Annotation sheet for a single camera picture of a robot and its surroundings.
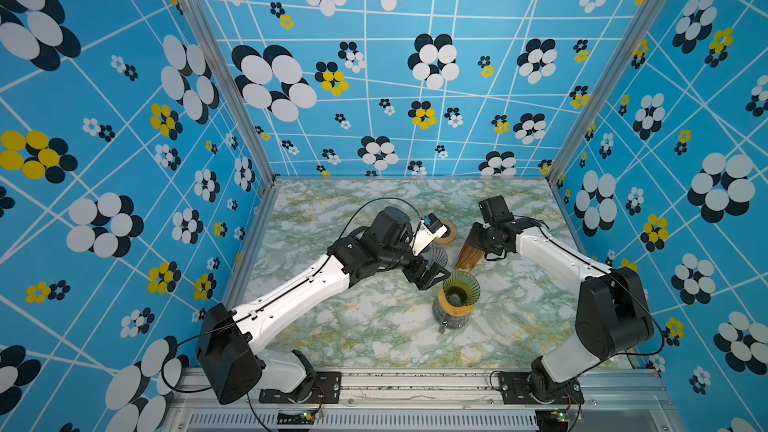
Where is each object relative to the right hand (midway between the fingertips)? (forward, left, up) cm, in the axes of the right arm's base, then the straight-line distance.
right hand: (474, 239), depth 92 cm
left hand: (-16, +14, +15) cm, 26 cm away
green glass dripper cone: (-17, +7, +2) cm, 19 cm away
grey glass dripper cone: (-4, +12, -3) cm, 13 cm away
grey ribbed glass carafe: (-24, +11, -2) cm, 26 cm away
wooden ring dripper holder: (-22, +10, +1) cm, 25 cm away
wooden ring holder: (+4, +7, -6) cm, 10 cm away
